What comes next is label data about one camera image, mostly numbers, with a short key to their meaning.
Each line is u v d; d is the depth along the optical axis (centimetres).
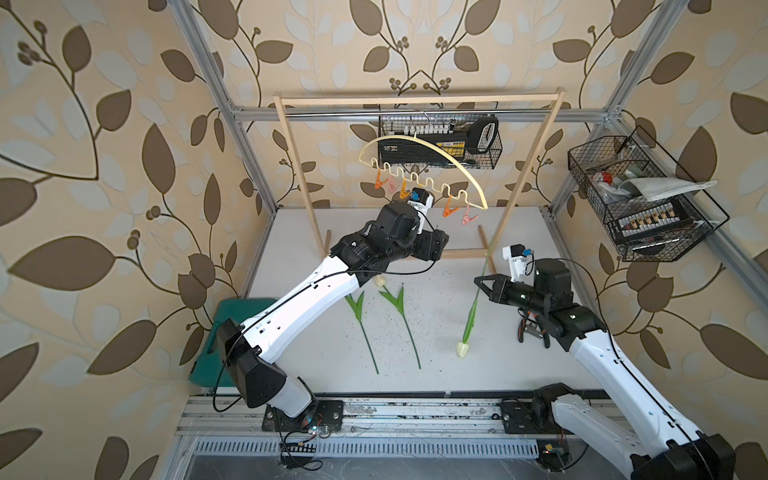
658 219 66
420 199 60
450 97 61
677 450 38
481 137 87
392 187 85
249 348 40
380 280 98
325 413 76
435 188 74
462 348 74
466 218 73
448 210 75
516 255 69
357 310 93
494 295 72
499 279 72
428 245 61
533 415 69
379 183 87
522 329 87
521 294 65
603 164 82
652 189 65
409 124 93
